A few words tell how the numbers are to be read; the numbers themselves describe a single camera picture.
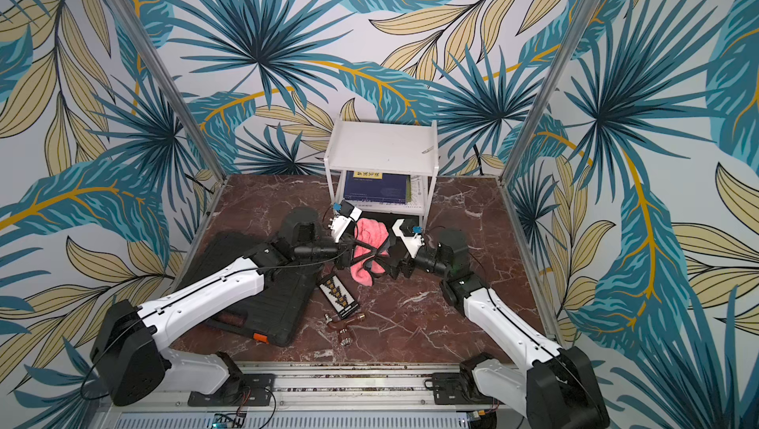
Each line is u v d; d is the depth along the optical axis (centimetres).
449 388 73
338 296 88
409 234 64
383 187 90
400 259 67
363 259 69
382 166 76
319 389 75
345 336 80
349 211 65
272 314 78
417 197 90
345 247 63
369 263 69
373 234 68
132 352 39
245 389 73
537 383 40
